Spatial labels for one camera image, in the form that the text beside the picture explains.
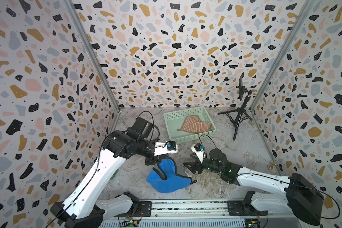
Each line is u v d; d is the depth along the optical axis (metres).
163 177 0.64
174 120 1.14
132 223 0.71
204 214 0.73
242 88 0.89
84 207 0.35
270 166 0.88
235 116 1.07
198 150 0.68
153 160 0.53
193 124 1.09
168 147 0.51
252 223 0.72
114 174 0.43
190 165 0.70
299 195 0.42
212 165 0.66
